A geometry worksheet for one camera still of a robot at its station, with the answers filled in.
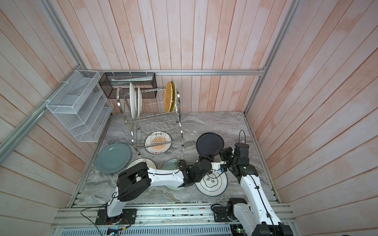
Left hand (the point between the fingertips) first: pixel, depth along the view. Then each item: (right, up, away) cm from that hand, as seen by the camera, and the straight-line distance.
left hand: (210, 154), depth 83 cm
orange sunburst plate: (-34, +5, +17) cm, 39 cm away
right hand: (+4, +3, 0) cm, 5 cm away
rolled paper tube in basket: (-56, +44, +7) cm, 72 cm away
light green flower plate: (-24, -8, +7) cm, 27 cm away
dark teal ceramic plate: (-61, -5, +10) cm, 62 cm away
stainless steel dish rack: (-33, +22, -2) cm, 40 cm away
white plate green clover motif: (+2, -18, 0) cm, 18 cm away
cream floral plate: (-37, -8, +8) cm, 39 cm away
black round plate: (0, +5, +5) cm, 7 cm away
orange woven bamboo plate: (-25, +34, +1) cm, 42 cm away
